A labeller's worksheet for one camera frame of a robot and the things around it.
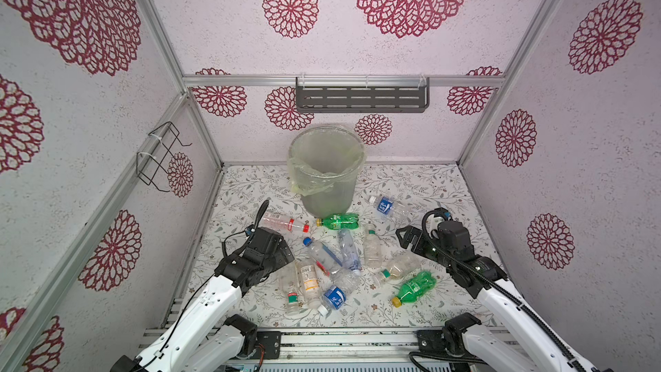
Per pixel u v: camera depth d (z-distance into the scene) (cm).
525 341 45
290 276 84
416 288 80
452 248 58
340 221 95
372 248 94
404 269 88
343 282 86
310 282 81
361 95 97
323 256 92
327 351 73
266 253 60
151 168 76
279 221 96
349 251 92
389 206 100
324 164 102
